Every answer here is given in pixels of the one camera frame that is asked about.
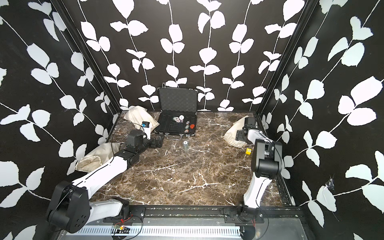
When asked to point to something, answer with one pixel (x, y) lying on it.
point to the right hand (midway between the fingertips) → (244, 133)
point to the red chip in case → (192, 126)
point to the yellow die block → (248, 151)
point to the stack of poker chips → (185, 145)
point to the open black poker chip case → (178, 106)
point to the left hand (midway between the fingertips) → (157, 132)
